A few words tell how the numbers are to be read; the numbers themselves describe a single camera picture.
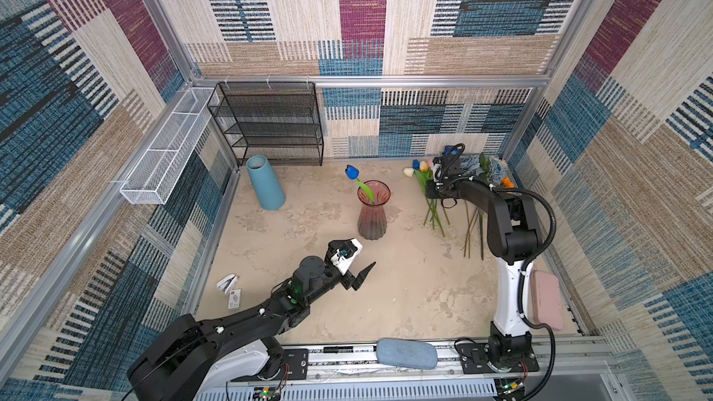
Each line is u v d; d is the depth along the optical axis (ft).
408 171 3.74
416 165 3.75
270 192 3.20
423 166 3.66
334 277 2.29
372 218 2.86
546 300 2.67
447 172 2.79
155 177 3.00
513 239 1.92
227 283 2.82
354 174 2.63
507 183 3.47
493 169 3.24
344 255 2.16
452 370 2.39
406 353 2.39
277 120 3.57
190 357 1.36
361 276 2.30
